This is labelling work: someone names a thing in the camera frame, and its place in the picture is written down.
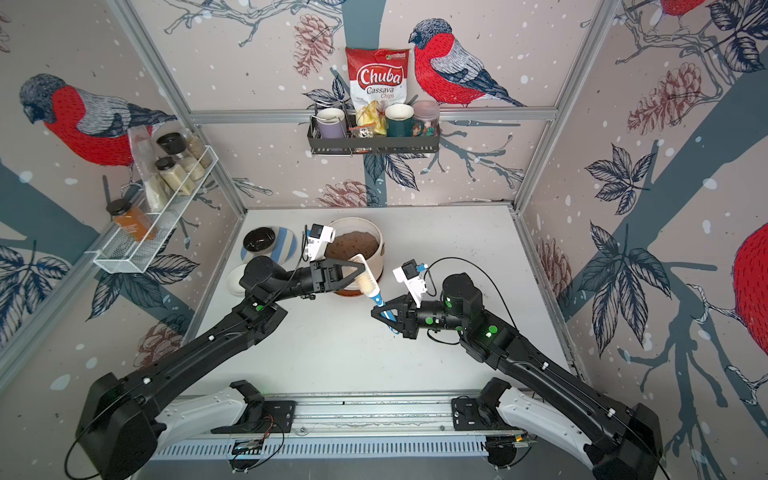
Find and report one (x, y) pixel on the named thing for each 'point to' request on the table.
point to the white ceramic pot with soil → (357, 236)
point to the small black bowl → (260, 240)
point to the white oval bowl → (233, 281)
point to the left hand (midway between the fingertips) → (364, 268)
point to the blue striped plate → (284, 248)
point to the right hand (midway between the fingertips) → (376, 310)
